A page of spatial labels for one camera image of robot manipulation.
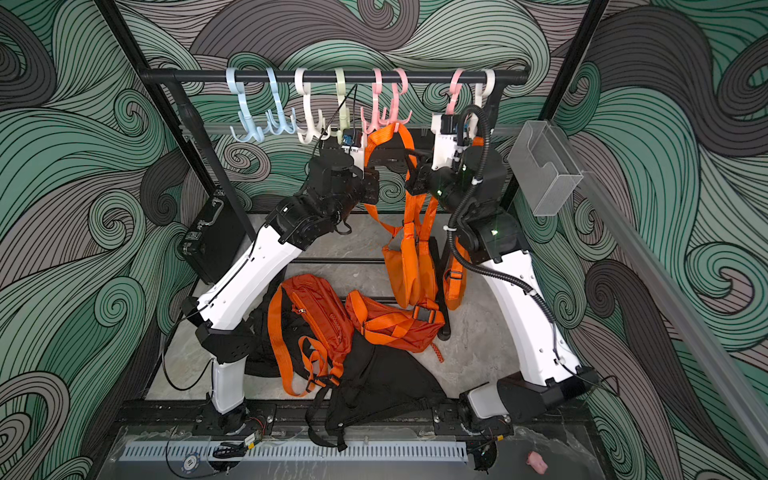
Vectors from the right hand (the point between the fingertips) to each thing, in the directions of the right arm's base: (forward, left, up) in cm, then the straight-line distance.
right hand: (402, 150), depth 57 cm
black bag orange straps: (-30, +9, -49) cm, 59 cm away
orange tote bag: (-9, 0, -21) cm, 23 cm away
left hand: (+4, +6, -6) cm, 9 cm away
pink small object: (-47, -30, -51) cm, 76 cm away
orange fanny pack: (-11, -14, -27) cm, 32 cm away
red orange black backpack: (-21, +20, -49) cm, 57 cm away
